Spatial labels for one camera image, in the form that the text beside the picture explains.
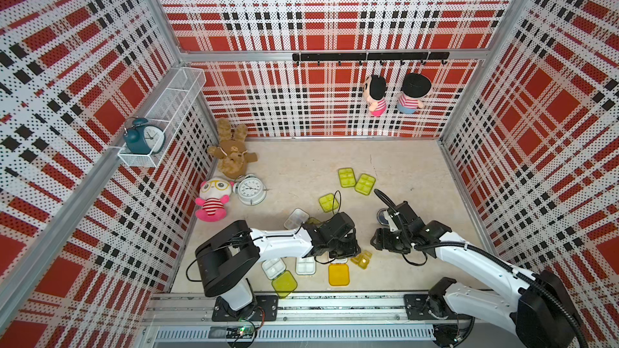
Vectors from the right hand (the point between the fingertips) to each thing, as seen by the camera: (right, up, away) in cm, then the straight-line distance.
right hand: (382, 243), depth 82 cm
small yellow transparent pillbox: (-7, -6, 0) cm, 9 cm away
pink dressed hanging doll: (0, +56, +12) cm, 57 cm away
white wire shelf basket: (-73, +46, -1) cm, 86 cm away
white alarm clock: (-51, +17, +17) cm, 56 cm away
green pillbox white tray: (-2, +18, +22) cm, 29 cm away
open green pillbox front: (-34, -12, -2) cm, 36 cm away
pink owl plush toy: (-64, +16, +11) cm, 66 cm away
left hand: (-7, -2, -1) cm, 8 cm away
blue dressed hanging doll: (+16, +58, +11) cm, 61 cm away
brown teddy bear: (-61, +33, +23) cm, 74 cm away
